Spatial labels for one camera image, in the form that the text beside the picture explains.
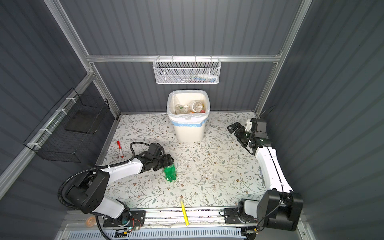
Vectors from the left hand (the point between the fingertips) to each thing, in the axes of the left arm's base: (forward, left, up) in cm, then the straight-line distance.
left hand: (170, 162), depth 91 cm
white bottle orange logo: (+19, -17, +28) cm, 38 cm away
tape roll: (-29, +39, -4) cm, 48 cm away
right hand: (+6, -37, +20) cm, 42 cm away
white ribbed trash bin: (+10, -12, +21) cm, 26 cm away
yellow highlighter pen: (-28, -8, -2) cm, 29 cm away
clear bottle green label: (+28, -7, +18) cm, 34 cm away
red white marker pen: (+13, +35, -2) cm, 37 cm away
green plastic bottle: (-7, 0, 0) cm, 7 cm away
